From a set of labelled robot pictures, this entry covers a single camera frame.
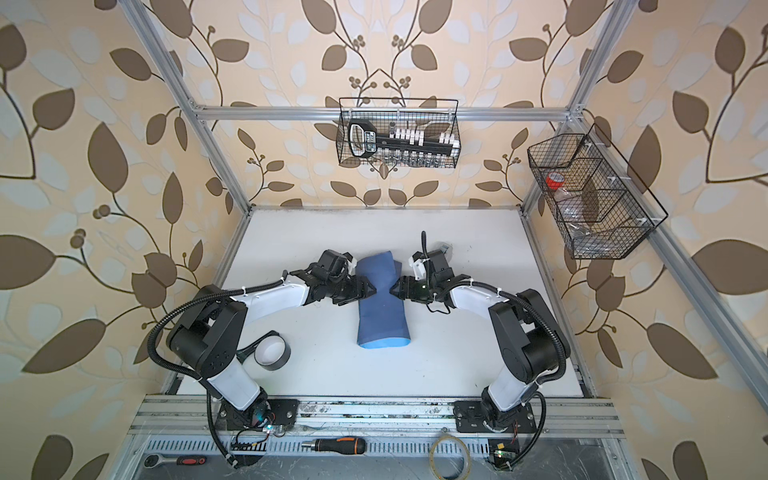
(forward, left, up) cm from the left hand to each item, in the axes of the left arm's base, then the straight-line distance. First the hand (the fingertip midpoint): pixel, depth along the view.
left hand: (372, 291), depth 90 cm
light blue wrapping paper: (-8, -3, -1) cm, 8 cm away
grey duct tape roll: (-17, +28, -7) cm, 33 cm away
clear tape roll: (-40, -21, -7) cm, 45 cm away
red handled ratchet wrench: (-42, +47, -6) cm, 64 cm away
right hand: (0, -8, -1) cm, 8 cm away
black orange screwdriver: (-38, +4, -5) cm, 39 cm away
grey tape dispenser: (+20, -24, -3) cm, 31 cm away
